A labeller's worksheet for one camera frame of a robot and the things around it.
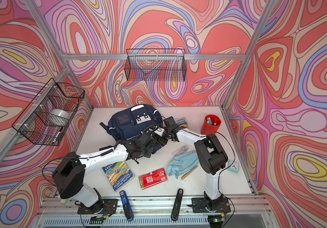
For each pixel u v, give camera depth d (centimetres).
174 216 67
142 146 65
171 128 76
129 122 105
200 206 73
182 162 88
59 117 70
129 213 70
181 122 107
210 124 92
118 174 82
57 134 72
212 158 51
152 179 82
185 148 95
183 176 84
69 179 43
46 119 73
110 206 72
